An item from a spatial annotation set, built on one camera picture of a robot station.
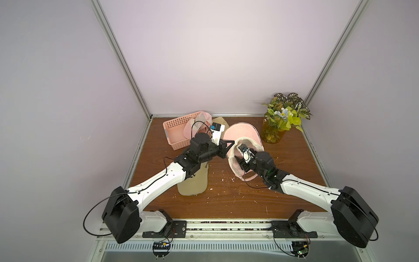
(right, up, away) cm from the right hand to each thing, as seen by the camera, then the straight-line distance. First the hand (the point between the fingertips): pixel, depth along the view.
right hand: (240, 149), depth 82 cm
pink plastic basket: (-41, +9, +28) cm, 51 cm away
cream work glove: (-9, +17, +36) cm, 40 cm away
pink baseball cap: (-1, +9, -12) cm, 15 cm away
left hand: (-4, +4, -11) cm, 13 cm away
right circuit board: (+25, -43, -11) cm, 51 cm away
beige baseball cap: (-23, -20, +4) cm, 31 cm away
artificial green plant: (+26, +20, +7) cm, 34 cm away
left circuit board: (-38, -44, -10) cm, 59 cm away
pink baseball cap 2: (-24, +14, +28) cm, 39 cm away
